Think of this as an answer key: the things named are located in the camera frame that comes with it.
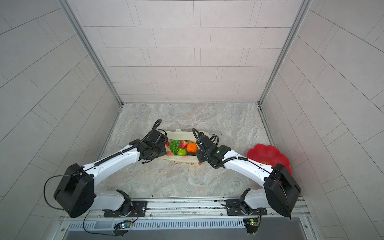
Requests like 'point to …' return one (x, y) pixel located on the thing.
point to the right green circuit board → (253, 222)
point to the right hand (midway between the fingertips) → (199, 153)
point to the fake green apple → (181, 151)
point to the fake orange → (191, 147)
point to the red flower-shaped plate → (269, 155)
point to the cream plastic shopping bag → (178, 134)
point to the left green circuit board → (123, 225)
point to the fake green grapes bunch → (174, 145)
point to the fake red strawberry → (183, 144)
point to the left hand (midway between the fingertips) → (168, 149)
